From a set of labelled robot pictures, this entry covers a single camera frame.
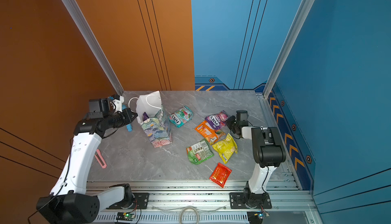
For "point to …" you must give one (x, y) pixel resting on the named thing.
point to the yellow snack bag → (226, 148)
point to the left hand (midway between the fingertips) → (137, 112)
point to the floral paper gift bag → (158, 129)
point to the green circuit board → (125, 216)
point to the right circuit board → (255, 217)
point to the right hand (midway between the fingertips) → (224, 120)
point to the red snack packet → (220, 174)
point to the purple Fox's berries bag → (218, 120)
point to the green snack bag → (199, 152)
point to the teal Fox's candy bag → (180, 116)
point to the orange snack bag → (207, 132)
